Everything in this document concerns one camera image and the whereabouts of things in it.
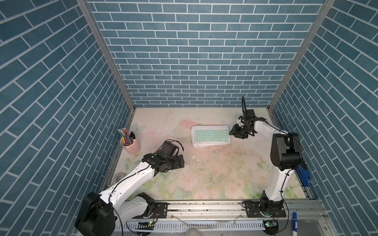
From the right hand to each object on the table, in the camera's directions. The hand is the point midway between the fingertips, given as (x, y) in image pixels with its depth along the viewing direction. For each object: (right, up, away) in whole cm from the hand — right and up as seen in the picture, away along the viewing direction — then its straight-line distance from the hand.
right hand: (232, 134), depth 99 cm
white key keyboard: (-25, -8, -3) cm, 27 cm away
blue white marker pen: (+22, -40, -30) cm, 55 cm away
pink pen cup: (-63, -8, -10) cm, 65 cm away
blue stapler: (+39, -24, -13) cm, 47 cm away
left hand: (-33, -15, -18) cm, 41 cm away
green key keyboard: (-15, 0, +1) cm, 15 cm away
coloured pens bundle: (-66, -2, -12) cm, 67 cm away
